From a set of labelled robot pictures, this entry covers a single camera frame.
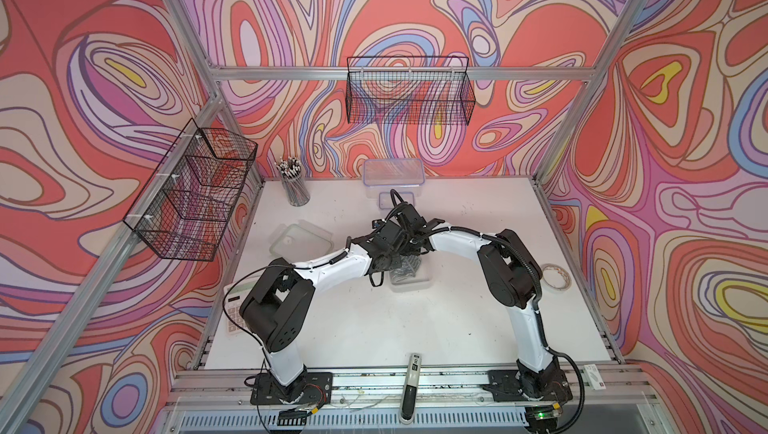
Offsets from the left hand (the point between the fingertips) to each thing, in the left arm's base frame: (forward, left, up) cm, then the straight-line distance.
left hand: (397, 262), depth 91 cm
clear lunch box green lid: (-6, -7, -2) cm, 9 cm away
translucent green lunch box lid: (+10, +32, -3) cm, 34 cm away
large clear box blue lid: (+43, +1, -4) cm, 43 cm away
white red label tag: (-30, -49, -5) cm, 58 cm away
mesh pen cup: (+28, +36, +6) cm, 46 cm away
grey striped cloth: (+1, -4, -3) cm, 6 cm away
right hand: (+6, +1, -6) cm, 8 cm away
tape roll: (-1, -52, -4) cm, 53 cm away
